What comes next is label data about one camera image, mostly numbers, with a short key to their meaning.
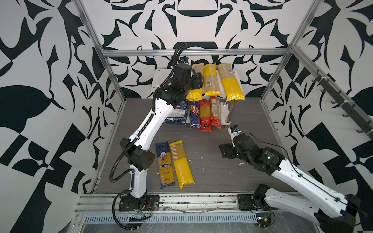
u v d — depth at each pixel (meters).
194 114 0.99
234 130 0.65
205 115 0.99
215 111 0.99
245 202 0.74
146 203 0.73
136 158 0.46
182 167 0.84
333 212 0.40
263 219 0.71
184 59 0.62
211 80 0.77
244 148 0.54
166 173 0.81
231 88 0.76
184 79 0.55
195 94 0.71
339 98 0.60
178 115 0.94
